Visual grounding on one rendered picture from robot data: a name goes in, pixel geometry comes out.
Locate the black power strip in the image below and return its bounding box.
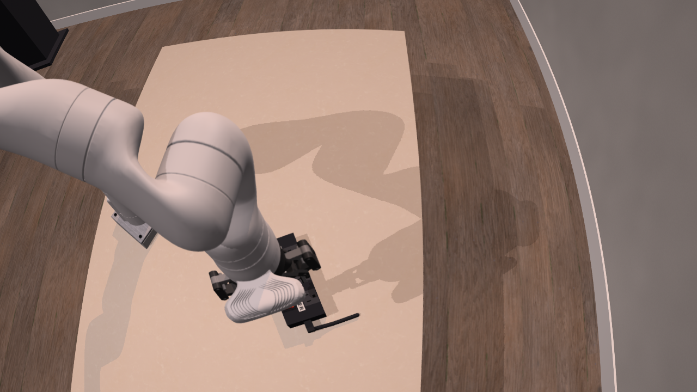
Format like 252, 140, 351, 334
277, 233, 359, 333

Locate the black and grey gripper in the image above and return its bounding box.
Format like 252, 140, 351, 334
209, 240, 321, 301

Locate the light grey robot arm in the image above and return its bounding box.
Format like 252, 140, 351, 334
0, 48, 305, 323

